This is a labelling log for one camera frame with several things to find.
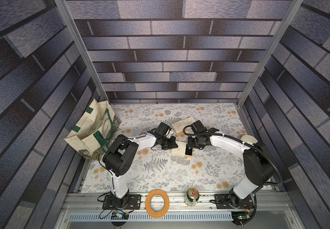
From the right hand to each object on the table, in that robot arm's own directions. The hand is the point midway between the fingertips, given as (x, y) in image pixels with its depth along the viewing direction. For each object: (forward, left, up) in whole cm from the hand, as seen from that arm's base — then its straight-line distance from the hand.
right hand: (188, 144), depth 91 cm
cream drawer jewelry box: (-4, +4, -2) cm, 5 cm away
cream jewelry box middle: (+15, +6, -2) cm, 16 cm away
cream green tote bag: (-4, +54, +19) cm, 57 cm away
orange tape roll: (-38, +20, -2) cm, 43 cm away
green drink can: (-31, +1, +6) cm, 32 cm away
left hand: (-1, +6, 0) cm, 6 cm away
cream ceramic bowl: (+5, -41, 0) cm, 42 cm away
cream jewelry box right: (+20, -2, -2) cm, 20 cm away
